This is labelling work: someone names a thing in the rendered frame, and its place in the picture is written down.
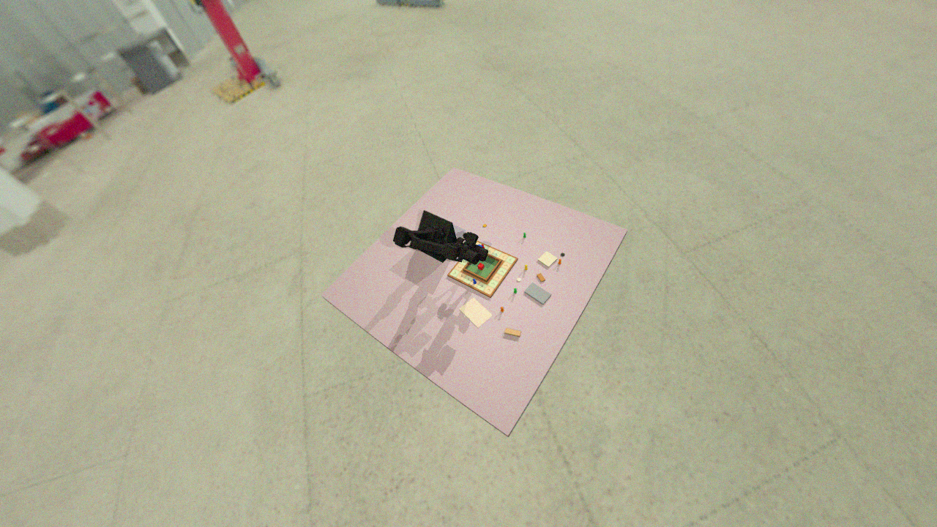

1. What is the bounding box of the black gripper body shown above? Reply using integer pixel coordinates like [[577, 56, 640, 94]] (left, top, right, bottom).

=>
[[456, 237, 488, 261]]

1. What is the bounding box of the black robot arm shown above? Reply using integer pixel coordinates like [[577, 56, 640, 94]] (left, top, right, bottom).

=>
[[393, 224, 480, 265]]

